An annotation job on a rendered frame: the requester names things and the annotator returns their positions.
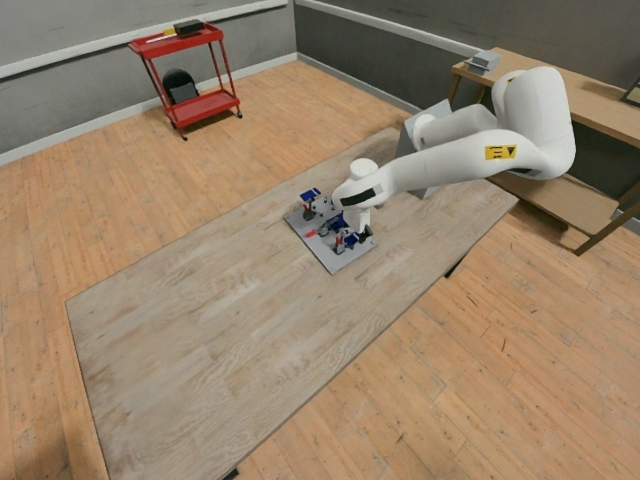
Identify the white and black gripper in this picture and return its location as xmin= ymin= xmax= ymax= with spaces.
xmin=342 ymin=208 xmax=373 ymax=243

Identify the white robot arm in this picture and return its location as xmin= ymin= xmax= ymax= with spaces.
xmin=332 ymin=66 xmax=575 ymax=212

